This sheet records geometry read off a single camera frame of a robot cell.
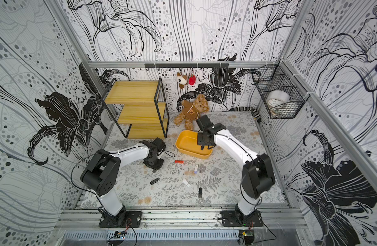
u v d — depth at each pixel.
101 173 0.48
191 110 1.08
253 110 1.19
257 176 0.45
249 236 0.70
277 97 0.72
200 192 0.81
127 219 0.72
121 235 0.72
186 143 1.02
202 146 0.98
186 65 0.91
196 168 0.90
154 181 0.86
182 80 0.93
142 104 1.02
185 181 0.85
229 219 0.72
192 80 0.93
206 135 0.61
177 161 0.93
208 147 0.72
